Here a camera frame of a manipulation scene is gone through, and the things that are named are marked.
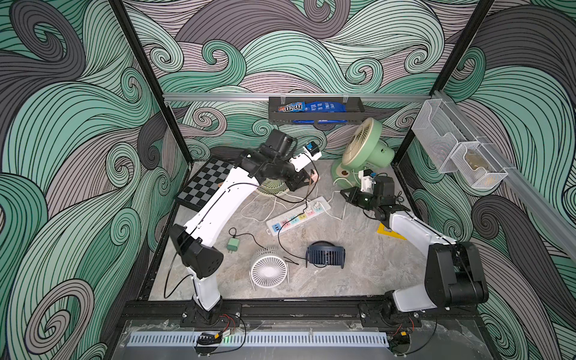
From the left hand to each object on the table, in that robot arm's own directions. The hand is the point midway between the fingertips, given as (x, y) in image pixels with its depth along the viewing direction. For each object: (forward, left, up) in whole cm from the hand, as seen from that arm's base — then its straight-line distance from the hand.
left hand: (310, 174), depth 71 cm
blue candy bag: (+36, -4, +3) cm, 36 cm away
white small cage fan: (-23, +13, -22) cm, 35 cm away
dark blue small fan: (-16, -6, -27) cm, 32 cm away
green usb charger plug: (-11, +29, -31) cm, 44 cm away
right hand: (+6, -16, -17) cm, 24 cm away
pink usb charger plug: (-1, -2, 0) cm, 2 cm away
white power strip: (+3, -1, -29) cm, 29 cm away
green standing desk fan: (+17, -23, -5) cm, 29 cm away
